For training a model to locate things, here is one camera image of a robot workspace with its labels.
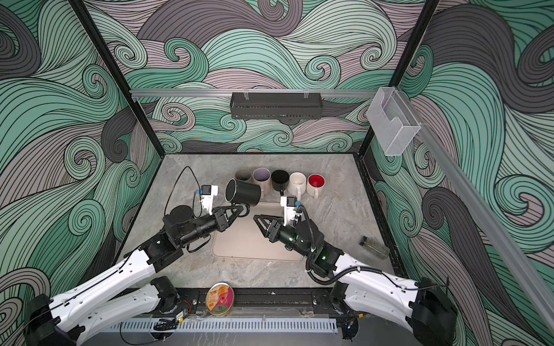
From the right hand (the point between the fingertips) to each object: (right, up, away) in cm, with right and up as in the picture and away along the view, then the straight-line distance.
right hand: (254, 221), depth 67 cm
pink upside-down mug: (+1, +13, +32) cm, 35 cm away
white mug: (+18, +9, +35) cm, 41 cm away
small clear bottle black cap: (+47, -14, +16) cm, 51 cm away
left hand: (-4, +5, 0) cm, 6 cm away
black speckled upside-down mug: (-4, +9, +3) cm, 10 cm away
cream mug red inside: (+27, +10, +36) cm, 46 cm away
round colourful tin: (-12, -27, +4) cm, 30 cm away
